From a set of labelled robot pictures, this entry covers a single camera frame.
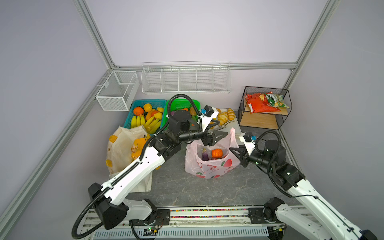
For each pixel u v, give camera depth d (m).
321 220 0.44
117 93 0.94
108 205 0.37
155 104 1.16
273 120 1.16
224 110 1.19
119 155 0.84
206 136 0.52
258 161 0.59
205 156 0.94
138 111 1.09
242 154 0.62
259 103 0.97
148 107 1.15
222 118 1.12
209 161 0.73
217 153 0.91
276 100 0.96
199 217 0.75
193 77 0.98
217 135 0.58
